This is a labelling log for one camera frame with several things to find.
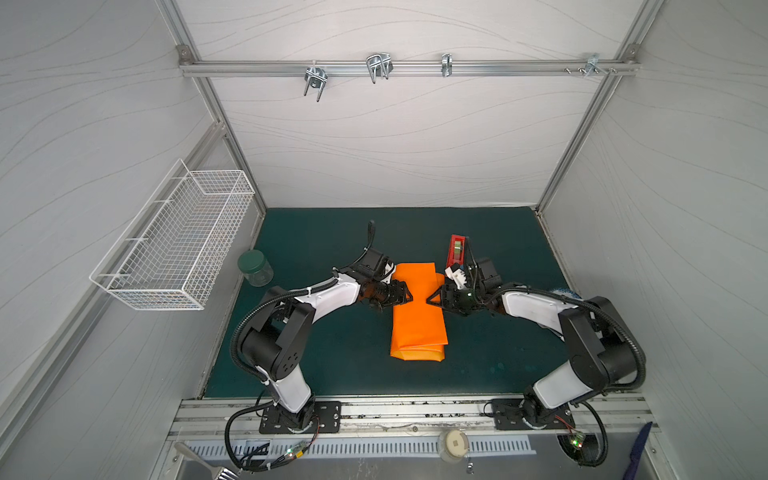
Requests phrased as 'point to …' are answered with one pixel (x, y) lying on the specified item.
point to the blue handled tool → (637, 450)
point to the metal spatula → (220, 473)
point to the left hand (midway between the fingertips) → (408, 297)
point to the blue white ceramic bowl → (563, 291)
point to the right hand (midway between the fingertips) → (437, 297)
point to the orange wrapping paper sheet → (419, 328)
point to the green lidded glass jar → (255, 268)
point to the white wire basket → (185, 242)
